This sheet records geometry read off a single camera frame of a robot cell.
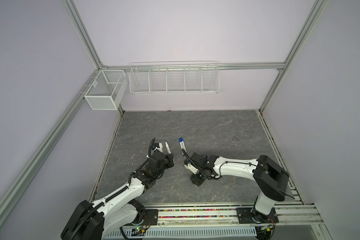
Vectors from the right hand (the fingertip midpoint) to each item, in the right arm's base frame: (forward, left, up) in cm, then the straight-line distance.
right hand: (195, 180), depth 86 cm
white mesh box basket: (+53, +60, +25) cm, 84 cm away
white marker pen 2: (+23, +8, +1) cm, 25 cm away
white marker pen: (+14, +16, +15) cm, 26 cm away
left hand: (+9, +12, +11) cm, 19 cm away
